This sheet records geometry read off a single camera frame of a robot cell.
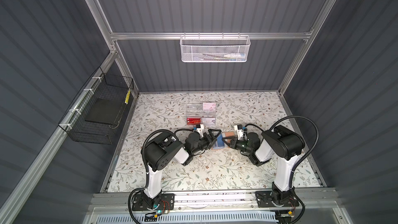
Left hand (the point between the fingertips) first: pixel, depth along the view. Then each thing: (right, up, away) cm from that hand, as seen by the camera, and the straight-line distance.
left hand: (220, 135), depth 87 cm
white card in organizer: (-6, +7, +14) cm, 17 cm away
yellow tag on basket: (-51, +21, -5) cm, 55 cm away
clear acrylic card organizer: (-10, +12, +20) cm, 25 cm away
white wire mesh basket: (-1, +63, +36) cm, 73 cm away
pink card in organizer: (-6, +17, +13) cm, 22 cm away
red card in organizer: (-16, +7, +14) cm, 22 cm away
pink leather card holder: (0, -5, +3) cm, 6 cm away
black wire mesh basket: (-64, +28, -5) cm, 70 cm away
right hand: (+2, -5, +4) cm, 6 cm away
